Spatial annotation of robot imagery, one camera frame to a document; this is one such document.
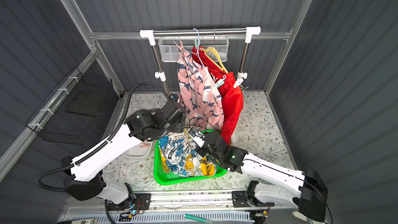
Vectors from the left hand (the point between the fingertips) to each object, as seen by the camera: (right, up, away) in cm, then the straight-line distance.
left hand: (179, 122), depth 66 cm
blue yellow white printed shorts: (-2, -19, +13) cm, 23 cm away
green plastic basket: (-11, -31, +14) cm, 36 cm away
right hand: (+8, -7, +7) cm, 13 cm away
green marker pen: (+7, -44, +3) cm, 45 cm away
